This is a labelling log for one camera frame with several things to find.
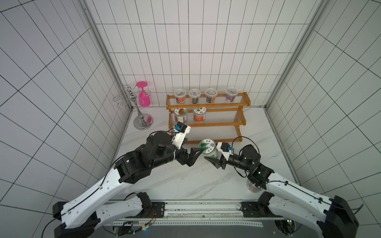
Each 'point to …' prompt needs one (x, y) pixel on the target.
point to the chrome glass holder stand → (143, 121)
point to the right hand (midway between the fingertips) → (205, 152)
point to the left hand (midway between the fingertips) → (190, 148)
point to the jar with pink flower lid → (253, 188)
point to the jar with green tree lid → (209, 148)
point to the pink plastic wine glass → (144, 99)
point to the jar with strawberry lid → (180, 115)
